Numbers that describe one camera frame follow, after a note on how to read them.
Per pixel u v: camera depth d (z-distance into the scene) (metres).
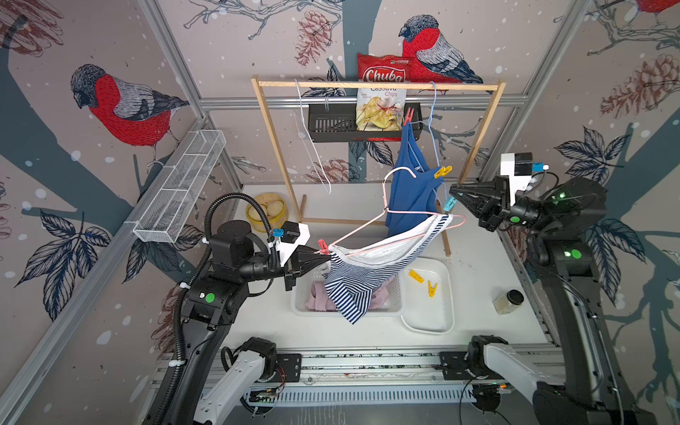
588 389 0.36
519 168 0.43
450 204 0.54
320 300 0.79
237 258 0.46
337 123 1.07
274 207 1.06
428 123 1.10
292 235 0.45
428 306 0.85
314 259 0.53
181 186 0.78
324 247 0.53
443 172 0.62
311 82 0.62
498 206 0.48
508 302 0.77
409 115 0.78
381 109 0.87
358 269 0.66
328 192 1.20
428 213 0.57
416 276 0.90
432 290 0.88
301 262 0.51
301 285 0.85
